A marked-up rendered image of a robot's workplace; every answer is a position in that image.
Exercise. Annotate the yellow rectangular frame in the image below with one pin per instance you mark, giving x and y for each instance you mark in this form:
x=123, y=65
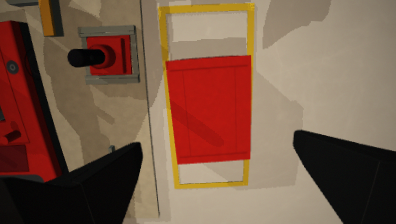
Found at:
x=162, y=11

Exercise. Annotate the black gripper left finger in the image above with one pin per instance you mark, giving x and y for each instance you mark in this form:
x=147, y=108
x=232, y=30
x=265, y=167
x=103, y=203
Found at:
x=96, y=193

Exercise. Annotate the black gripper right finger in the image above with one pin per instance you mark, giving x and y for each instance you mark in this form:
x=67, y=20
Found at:
x=359, y=181

